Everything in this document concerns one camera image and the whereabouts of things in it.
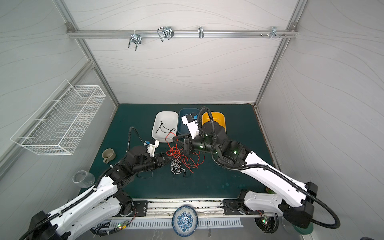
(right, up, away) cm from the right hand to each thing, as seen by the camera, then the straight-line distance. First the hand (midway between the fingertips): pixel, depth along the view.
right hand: (176, 134), depth 59 cm
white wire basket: (-56, +4, +10) cm, 57 cm away
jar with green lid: (+50, -39, +1) cm, 64 cm away
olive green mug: (-46, -16, +31) cm, 58 cm away
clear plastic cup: (-43, -21, +7) cm, 48 cm away
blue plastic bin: (-1, -1, +43) cm, 43 cm away
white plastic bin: (-12, +1, +37) cm, 39 cm away
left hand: (-3, -13, +15) cm, 20 cm away
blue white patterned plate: (+3, -43, +11) cm, 44 cm away
